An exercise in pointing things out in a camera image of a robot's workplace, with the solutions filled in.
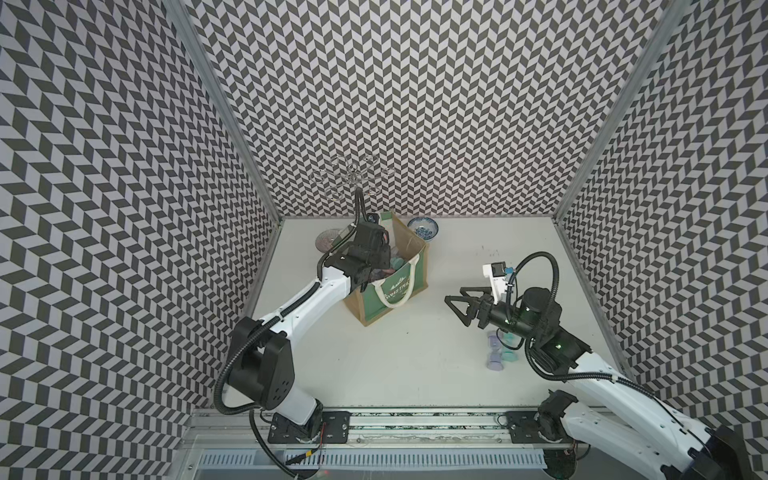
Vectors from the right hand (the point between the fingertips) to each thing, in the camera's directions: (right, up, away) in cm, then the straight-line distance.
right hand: (453, 301), depth 71 cm
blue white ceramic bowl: (-3, +20, +41) cm, 46 cm away
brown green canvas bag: (-18, +1, +6) cm, 19 cm away
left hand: (-19, +12, +15) cm, 27 cm away
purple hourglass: (+14, -19, +12) cm, 26 cm away
